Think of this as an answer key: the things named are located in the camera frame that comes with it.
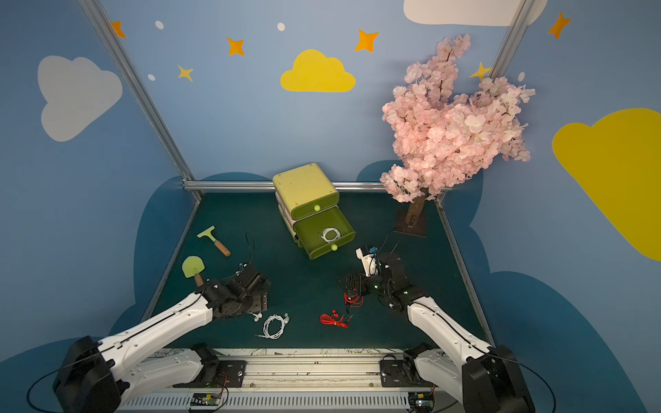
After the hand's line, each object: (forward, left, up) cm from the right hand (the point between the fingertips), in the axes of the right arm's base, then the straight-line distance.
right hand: (351, 275), depth 83 cm
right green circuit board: (-31, -22, -13) cm, 41 cm away
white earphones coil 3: (-15, +27, -10) cm, 33 cm away
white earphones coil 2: (+21, +8, -3) cm, 23 cm away
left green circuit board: (-35, +40, -12) cm, 55 cm away
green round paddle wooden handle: (+5, +61, -11) cm, 62 cm away
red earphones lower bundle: (-11, +5, -10) cm, 16 cm away
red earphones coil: (-4, -3, -10) cm, 11 cm away
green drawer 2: (+17, +17, -1) cm, 24 cm away
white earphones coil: (-12, +31, -10) cm, 35 cm away
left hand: (-8, +31, -4) cm, 32 cm away
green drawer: (+26, +10, +6) cm, 29 cm away
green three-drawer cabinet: (+23, +17, +10) cm, 30 cm away
